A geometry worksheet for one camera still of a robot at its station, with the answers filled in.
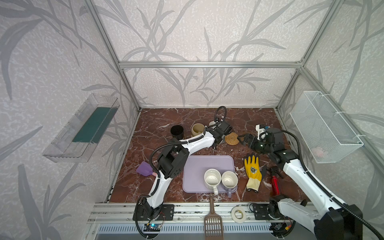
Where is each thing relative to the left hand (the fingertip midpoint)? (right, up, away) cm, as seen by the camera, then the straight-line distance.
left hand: (220, 131), depth 95 cm
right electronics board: (+28, -46, -22) cm, 58 cm away
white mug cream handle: (-6, -25, -13) cm, 29 cm away
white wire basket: (+41, 0, -34) cm, 53 cm away
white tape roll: (+5, -41, -24) cm, 48 cm away
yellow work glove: (+18, -23, -11) cm, 31 cm away
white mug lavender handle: (+4, -27, -12) cm, 30 cm away
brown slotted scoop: (-6, -43, -25) cm, 50 cm away
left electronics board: (-36, -45, -24) cm, 62 cm away
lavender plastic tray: (-16, -21, -7) cm, 27 cm away
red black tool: (+28, -28, -15) cm, 43 cm away
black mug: (-27, 0, -4) cm, 27 cm away
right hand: (+11, -1, -15) cm, 18 cm away
